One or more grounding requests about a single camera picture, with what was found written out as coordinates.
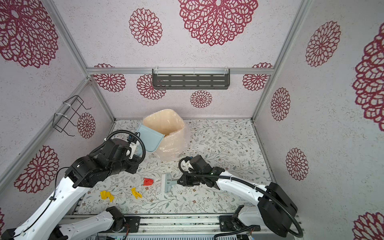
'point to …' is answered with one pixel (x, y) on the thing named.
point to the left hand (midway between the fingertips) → (137, 161)
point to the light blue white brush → (166, 182)
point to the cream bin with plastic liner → (176, 143)
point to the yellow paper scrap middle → (136, 194)
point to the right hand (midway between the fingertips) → (177, 181)
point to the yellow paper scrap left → (104, 195)
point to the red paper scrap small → (147, 182)
